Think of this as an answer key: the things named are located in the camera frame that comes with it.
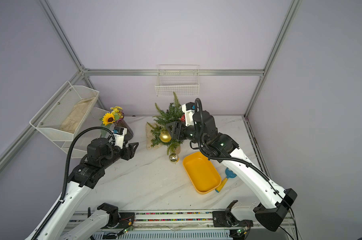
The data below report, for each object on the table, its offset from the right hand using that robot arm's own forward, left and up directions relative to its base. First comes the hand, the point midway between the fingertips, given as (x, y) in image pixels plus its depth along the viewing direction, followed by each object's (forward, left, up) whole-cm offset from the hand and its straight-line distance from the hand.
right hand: (172, 128), depth 64 cm
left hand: (-1, +21, -11) cm, 24 cm away
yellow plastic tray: (-6, -16, -37) cm, 41 cm away
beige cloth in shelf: (+20, +53, -6) cm, 57 cm away
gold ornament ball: (0, +4, -6) cm, 7 cm away
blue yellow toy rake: (-6, -32, -37) cm, 49 cm away
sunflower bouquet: (+19, +39, -12) cm, 45 cm away
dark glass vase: (+23, +35, -21) cm, 47 cm away
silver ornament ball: (-3, +1, -21) cm, 21 cm away
